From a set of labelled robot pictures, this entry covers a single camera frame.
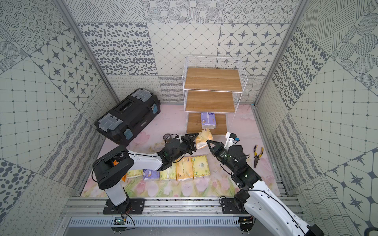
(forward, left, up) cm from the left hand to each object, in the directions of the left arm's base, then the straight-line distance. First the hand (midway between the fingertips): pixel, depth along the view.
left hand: (201, 133), depth 79 cm
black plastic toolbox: (+8, +48, -2) cm, 49 cm away
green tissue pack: (-12, 0, -17) cm, 20 cm away
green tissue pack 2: (-17, +18, -15) cm, 29 cm away
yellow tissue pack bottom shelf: (-3, 0, 0) cm, 3 cm away
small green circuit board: (-39, +41, -22) cm, 61 cm away
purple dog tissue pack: (-17, +29, -17) cm, 38 cm away
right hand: (-7, -2, +1) cm, 7 cm away
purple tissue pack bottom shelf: (+20, -5, -13) cm, 24 cm away
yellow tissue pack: (-13, +9, -16) cm, 23 cm away
